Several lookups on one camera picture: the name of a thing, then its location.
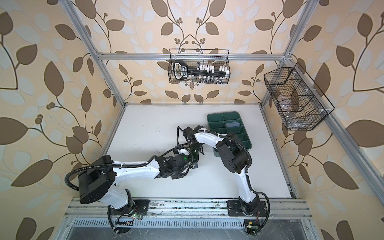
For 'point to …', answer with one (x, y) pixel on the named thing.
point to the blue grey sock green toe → (234, 123)
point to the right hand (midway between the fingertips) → (190, 164)
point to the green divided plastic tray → (228, 122)
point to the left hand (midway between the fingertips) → (183, 165)
